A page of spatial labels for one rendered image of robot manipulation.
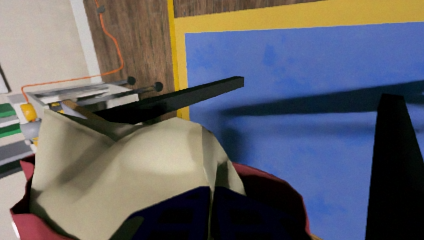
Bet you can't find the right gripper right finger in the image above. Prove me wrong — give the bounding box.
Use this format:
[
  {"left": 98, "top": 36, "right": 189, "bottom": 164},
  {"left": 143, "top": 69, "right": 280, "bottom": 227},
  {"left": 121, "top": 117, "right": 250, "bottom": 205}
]
[{"left": 213, "top": 186, "right": 301, "bottom": 240}]

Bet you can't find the red pillowcase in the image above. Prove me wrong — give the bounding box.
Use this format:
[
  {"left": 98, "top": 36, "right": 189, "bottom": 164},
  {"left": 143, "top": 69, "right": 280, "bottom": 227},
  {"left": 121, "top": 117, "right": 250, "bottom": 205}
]
[{"left": 9, "top": 153, "right": 311, "bottom": 240}]

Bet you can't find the cream pillow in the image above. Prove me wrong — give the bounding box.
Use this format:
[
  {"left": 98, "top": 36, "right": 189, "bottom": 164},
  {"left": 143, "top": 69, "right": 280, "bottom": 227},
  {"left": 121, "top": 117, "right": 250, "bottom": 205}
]
[{"left": 28, "top": 108, "right": 247, "bottom": 240}]

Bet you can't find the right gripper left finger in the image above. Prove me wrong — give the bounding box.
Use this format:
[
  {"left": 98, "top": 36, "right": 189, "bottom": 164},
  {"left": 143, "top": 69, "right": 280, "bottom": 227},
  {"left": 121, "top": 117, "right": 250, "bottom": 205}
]
[{"left": 123, "top": 186, "right": 210, "bottom": 240}]

